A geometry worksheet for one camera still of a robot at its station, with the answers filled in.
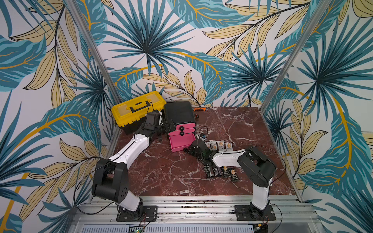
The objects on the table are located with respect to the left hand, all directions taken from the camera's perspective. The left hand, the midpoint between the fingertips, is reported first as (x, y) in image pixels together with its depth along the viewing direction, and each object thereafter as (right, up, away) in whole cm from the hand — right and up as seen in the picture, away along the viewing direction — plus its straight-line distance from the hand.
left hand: (170, 127), depth 87 cm
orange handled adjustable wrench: (+21, +14, +34) cm, 42 cm away
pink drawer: (+5, -10, +7) cm, 13 cm away
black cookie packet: (+23, -26, -2) cm, 35 cm away
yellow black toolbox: (-27, +8, +6) cm, 29 cm away
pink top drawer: (+9, +1, +3) cm, 9 cm away
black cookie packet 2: (+27, -26, -1) cm, 38 cm away
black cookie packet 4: (+37, -29, -3) cm, 47 cm away
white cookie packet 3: (+38, -13, +10) cm, 42 cm away
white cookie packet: (+28, -11, +10) cm, 32 cm away
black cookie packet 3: (+33, -27, -2) cm, 43 cm away
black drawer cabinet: (+6, +10, +8) cm, 14 cm away
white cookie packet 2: (+33, -12, +10) cm, 36 cm away
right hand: (+10, -12, +7) cm, 17 cm away
